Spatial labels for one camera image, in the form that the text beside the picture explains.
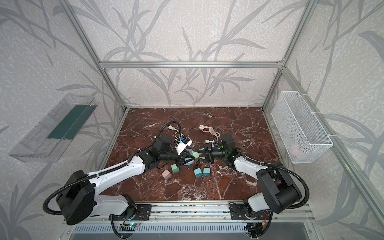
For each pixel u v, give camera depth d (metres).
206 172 0.86
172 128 1.09
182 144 0.69
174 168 0.87
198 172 0.85
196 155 0.77
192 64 0.96
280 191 0.43
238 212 0.73
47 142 0.64
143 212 0.73
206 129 1.07
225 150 0.69
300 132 0.62
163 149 0.64
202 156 0.77
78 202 0.40
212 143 0.78
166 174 0.84
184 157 0.69
